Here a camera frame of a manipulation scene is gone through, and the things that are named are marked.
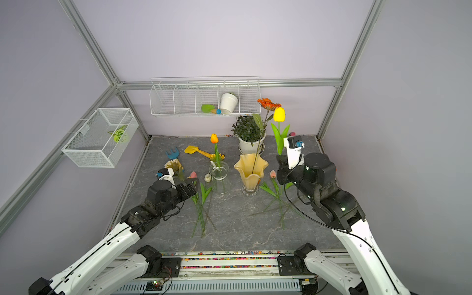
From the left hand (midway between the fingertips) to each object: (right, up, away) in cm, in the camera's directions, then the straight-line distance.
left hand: (193, 184), depth 77 cm
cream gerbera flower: (-17, +7, +25) cm, 31 cm away
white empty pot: (+14, +39, +15) cm, 44 cm away
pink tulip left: (-1, -11, +16) cm, 19 cm away
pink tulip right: (+37, -6, +20) cm, 42 cm away
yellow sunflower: (+6, +11, +30) cm, 33 cm away
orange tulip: (+9, +20, +4) cm, 22 cm away
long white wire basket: (+1, +45, +22) cm, 50 cm away
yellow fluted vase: (+26, +7, +10) cm, 28 cm away
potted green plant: (+25, +23, +22) cm, 41 cm away
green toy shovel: (+3, +38, +24) cm, 45 cm away
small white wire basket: (-43, +20, +7) cm, 48 cm away
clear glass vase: (+9, +4, +14) cm, 17 cm away
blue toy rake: (-21, +12, +34) cm, 42 cm away
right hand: (+33, +12, -15) cm, 39 cm away
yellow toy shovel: (-12, +16, +38) cm, 43 cm away
